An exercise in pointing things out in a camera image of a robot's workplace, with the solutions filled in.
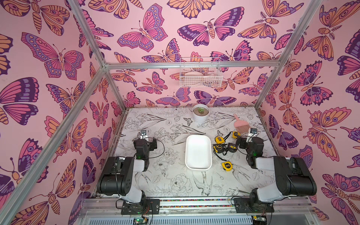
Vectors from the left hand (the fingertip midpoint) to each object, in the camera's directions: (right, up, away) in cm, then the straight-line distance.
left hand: (148, 136), depth 95 cm
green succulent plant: (+37, +18, +8) cm, 42 cm away
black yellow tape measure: (+47, -7, -2) cm, 48 cm away
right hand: (+64, +1, -1) cm, 64 cm away
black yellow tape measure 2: (+51, -17, -9) cm, 55 cm away
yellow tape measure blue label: (+61, +1, +5) cm, 62 cm away
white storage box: (+34, -10, -2) cm, 36 cm away
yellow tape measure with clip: (+49, -3, +3) cm, 50 cm away
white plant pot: (+37, +13, +8) cm, 40 cm away
